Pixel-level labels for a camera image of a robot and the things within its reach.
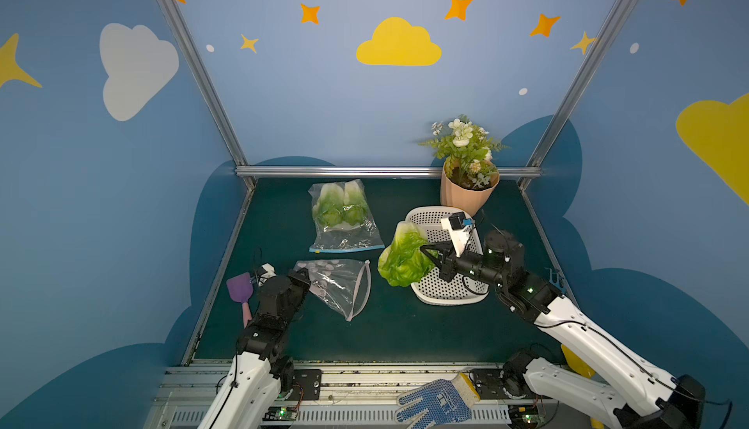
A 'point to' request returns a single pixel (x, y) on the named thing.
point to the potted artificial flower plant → (468, 178)
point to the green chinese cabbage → (403, 263)
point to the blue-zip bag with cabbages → (342, 218)
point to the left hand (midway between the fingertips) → (317, 266)
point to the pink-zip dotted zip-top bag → (344, 285)
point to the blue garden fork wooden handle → (557, 282)
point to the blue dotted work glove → (445, 401)
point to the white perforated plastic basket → (465, 287)
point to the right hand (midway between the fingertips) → (427, 244)
